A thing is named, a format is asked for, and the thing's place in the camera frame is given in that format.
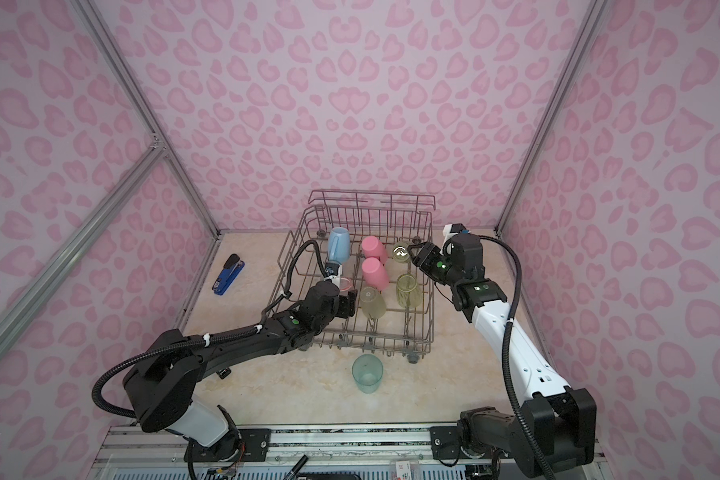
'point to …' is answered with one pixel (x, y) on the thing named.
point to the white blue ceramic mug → (339, 244)
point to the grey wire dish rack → (391, 217)
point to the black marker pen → (297, 468)
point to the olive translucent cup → (372, 304)
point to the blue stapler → (231, 271)
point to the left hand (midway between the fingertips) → (349, 285)
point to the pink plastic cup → (373, 247)
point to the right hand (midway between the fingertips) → (413, 248)
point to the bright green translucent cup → (408, 293)
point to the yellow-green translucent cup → (400, 252)
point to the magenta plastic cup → (374, 273)
